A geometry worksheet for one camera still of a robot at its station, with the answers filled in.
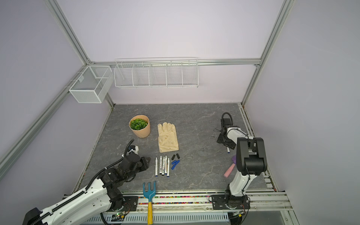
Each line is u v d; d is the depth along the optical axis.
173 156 0.91
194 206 0.74
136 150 0.74
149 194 0.76
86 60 0.91
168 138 1.00
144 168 0.71
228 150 0.93
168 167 0.85
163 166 0.87
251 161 0.48
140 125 0.93
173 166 0.87
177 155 0.91
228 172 0.82
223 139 0.68
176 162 0.88
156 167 0.85
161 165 0.87
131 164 0.59
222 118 0.82
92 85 0.97
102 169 0.58
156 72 0.99
